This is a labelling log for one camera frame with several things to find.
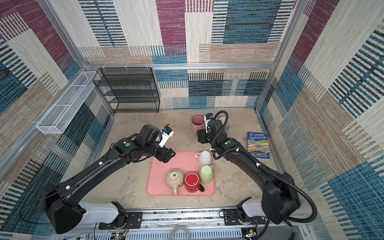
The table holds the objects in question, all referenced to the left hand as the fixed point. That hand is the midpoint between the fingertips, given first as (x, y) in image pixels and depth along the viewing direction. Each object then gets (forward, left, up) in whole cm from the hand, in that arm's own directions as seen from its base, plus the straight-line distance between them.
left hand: (170, 148), depth 75 cm
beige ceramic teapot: (-11, -2, -12) cm, 17 cm away
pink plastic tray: (+3, -6, -22) cm, 23 cm away
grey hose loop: (-31, -4, -18) cm, 36 cm away
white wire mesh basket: (+12, +52, +12) cm, 55 cm away
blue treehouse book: (+12, -53, -17) cm, 57 cm away
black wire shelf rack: (+50, +34, -2) cm, 60 cm away
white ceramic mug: (0, -18, -12) cm, 22 cm away
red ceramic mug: (-13, -10, -13) cm, 21 cm away
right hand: (+10, -17, -2) cm, 20 cm away
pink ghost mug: (+25, -15, -11) cm, 31 cm away
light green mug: (-10, -18, -11) cm, 23 cm away
